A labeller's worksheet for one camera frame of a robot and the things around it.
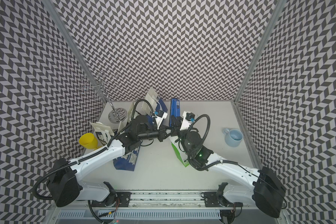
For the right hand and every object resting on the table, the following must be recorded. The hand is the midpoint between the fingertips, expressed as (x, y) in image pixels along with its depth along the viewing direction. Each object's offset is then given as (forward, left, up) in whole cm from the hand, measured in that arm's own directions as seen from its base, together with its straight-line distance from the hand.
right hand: (173, 118), depth 70 cm
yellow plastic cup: (-4, +50, -16) cm, 52 cm away
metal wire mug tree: (+25, +45, -28) cm, 59 cm away
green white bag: (-12, -3, -6) cm, 14 cm away
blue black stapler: (-3, -1, +3) cm, 5 cm away
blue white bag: (-15, +26, -20) cm, 36 cm away
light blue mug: (+3, -39, -25) cm, 46 cm away
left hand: (-4, -1, -5) cm, 7 cm away
